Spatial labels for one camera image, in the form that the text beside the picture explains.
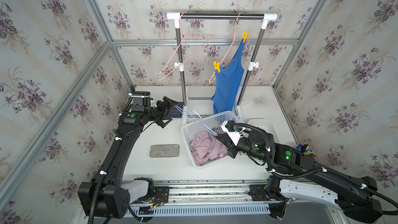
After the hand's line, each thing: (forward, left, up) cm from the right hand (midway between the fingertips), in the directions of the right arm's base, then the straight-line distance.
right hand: (220, 135), depth 63 cm
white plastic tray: (+21, -33, -27) cm, 47 cm away
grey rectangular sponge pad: (+3, +29, -25) cm, 38 cm away
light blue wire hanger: (+19, +11, -20) cm, 30 cm away
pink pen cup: (+2, -45, -18) cm, 48 cm away
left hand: (+14, +20, -2) cm, 25 cm away
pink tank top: (+2, +6, -18) cm, 19 cm away
